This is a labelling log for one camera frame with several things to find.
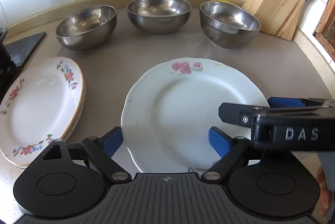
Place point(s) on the black glass gas stove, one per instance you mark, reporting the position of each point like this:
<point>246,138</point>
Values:
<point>14,56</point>

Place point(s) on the small white pink-flower plate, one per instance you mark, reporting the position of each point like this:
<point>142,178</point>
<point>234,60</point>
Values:
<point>169,111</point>

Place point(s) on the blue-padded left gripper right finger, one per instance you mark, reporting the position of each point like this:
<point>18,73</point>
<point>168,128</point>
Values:
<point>234,153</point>

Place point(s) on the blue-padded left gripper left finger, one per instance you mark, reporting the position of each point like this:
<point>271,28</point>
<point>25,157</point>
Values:
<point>100,152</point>

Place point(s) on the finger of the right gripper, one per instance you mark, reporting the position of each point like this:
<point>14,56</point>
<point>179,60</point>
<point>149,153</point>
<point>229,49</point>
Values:
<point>299,103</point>
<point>237,114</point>

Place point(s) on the white plate pink flowers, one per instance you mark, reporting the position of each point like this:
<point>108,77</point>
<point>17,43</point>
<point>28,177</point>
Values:
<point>78,108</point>

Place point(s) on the large multicolour floral plate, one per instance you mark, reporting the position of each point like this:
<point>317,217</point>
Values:
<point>36,106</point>

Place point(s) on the yellow sponge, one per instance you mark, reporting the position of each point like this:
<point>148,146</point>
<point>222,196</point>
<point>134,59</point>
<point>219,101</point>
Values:
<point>223,1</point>

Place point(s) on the steel bowl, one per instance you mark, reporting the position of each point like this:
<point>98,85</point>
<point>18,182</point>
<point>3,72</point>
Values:
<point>159,17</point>
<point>227,25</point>
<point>87,28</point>

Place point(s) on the wooden window frame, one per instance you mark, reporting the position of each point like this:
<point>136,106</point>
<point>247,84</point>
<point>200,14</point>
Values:
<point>324,32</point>

